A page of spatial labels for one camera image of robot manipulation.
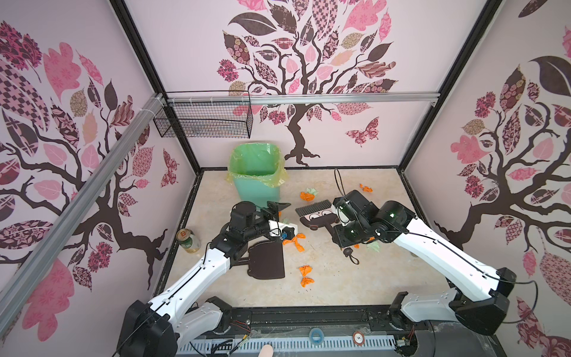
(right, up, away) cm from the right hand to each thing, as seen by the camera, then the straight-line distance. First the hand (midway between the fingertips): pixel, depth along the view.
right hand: (335, 235), depth 71 cm
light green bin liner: (-28, +29, +32) cm, 51 cm away
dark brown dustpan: (-25, -13, +15) cm, 32 cm away
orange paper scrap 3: (+24, +15, +40) cm, 49 cm away
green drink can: (-54, -5, +13) cm, 56 cm away
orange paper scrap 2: (-9, -20, +11) cm, 24 cm away
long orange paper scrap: (-11, -6, +24) cm, 27 cm away
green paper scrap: (-4, +14, +38) cm, 40 cm away
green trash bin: (-29, +15, +17) cm, 37 cm away
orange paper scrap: (-9, -16, +13) cm, 22 cm away
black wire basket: (-63, +54, +51) cm, 97 cm away
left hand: (-15, +7, +5) cm, 17 cm away
